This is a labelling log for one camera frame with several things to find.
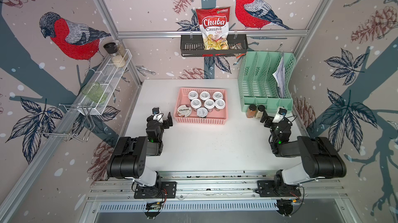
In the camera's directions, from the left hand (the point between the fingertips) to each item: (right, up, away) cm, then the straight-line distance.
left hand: (164, 109), depth 91 cm
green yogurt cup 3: (+28, +3, +9) cm, 29 cm away
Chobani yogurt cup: (+11, -1, +6) cm, 13 cm away
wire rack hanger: (-28, -1, -33) cm, 43 cm away
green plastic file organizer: (+67, +17, +29) cm, 75 cm away
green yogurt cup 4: (+23, -2, +4) cm, 23 cm away
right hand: (+65, 0, -1) cm, 65 cm away
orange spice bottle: (+54, -1, +3) cm, 54 cm away
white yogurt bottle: (+25, +8, +13) cm, 29 cm away
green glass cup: (-26, +11, -23) cm, 36 cm away
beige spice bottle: (+59, -2, +3) cm, 59 cm away
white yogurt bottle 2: (+34, +8, +12) cm, 37 cm away
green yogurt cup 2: (+19, +3, +8) cm, 21 cm away
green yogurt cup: (+16, +9, +13) cm, 23 cm away
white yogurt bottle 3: (+34, +3, +7) cm, 35 cm away
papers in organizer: (+70, +20, -1) cm, 73 cm away
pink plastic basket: (+23, +2, +7) cm, 24 cm away
